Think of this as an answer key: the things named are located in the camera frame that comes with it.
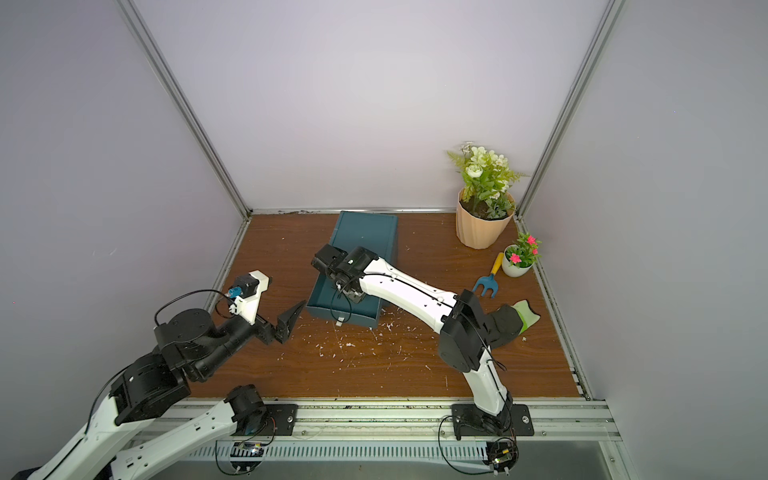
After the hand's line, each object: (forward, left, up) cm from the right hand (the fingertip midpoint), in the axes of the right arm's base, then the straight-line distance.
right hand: (364, 271), depth 82 cm
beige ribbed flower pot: (+21, -36, -3) cm, 42 cm away
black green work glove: (-6, -45, -18) cm, 49 cm away
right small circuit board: (-39, -35, -20) cm, 56 cm away
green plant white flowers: (+28, -37, +10) cm, 47 cm away
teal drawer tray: (-9, +9, 0) cm, 12 cm away
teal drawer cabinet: (+11, -3, +4) cm, 12 cm away
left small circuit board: (-42, +28, -21) cm, 54 cm away
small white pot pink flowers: (+10, -47, -7) cm, 48 cm away
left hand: (-16, +12, +16) cm, 25 cm away
